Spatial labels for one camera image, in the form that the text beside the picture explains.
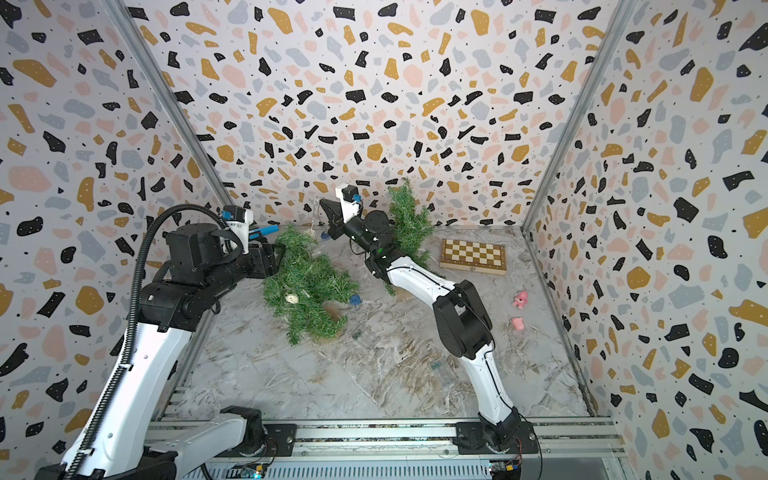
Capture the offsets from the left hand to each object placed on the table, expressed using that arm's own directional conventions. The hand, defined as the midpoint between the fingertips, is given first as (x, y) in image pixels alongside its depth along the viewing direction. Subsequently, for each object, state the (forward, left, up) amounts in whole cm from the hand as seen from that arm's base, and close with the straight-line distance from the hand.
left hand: (274, 245), depth 67 cm
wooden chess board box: (+25, -55, -34) cm, 70 cm away
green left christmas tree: (-6, -6, -10) cm, 13 cm away
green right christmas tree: (+7, -32, -1) cm, 33 cm away
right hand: (+15, -9, 0) cm, 17 cm away
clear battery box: (-14, -38, -36) cm, 54 cm away
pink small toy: (-2, -65, -36) cm, 75 cm away
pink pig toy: (+7, -69, -36) cm, 78 cm away
